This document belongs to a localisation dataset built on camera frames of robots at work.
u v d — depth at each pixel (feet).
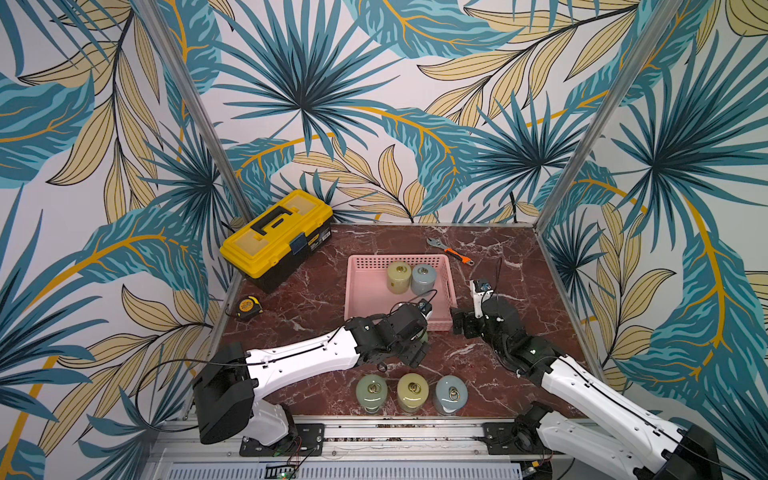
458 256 3.60
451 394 2.36
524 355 1.83
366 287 3.29
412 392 2.39
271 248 2.96
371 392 2.40
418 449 2.40
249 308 3.04
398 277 3.14
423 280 3.12
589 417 1.62
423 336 1.99
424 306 2.19
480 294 2.23
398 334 1.87
